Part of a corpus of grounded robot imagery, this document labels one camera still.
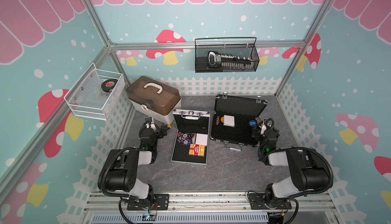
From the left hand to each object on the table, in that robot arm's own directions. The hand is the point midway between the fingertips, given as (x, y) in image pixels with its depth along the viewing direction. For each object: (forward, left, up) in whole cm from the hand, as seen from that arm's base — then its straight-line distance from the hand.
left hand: (157, 128), depth 91 cm
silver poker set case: (-1, -20, -6) cm, 21 cm away
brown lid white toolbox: (+13, 0, +12) cm, 18 cm away
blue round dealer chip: (+10, -61, -7) cm, 62 cm away
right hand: (0, -63, -1) cm, 63 cm away
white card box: (+11, -45, -5) cm, 47 cm away
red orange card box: (-10, -24, -6) cm, 26 cm away
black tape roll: (+12, +23, +24) cm, 35 cm away
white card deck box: (-3, -27, -5) cm, 28 cm away
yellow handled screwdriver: (+7, -5, -7) cm, 11 cm away
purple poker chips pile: (-3, -16, -7) cm, 17 cm away
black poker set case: (+13, -53, +4) cm, 55 cm away
